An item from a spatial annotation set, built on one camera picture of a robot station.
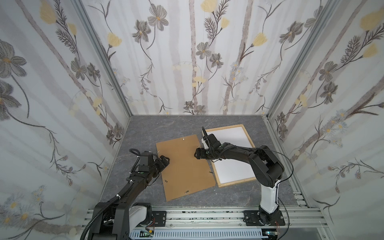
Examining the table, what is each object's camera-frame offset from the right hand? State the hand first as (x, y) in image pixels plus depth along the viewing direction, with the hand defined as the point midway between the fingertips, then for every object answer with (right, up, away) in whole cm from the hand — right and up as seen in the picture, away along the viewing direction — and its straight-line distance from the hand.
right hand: (195, 152), depth 94 cm
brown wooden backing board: (-6, -12, -5) cm, 15 cm away
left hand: (-18, -2, -7) cm, 20 cm away
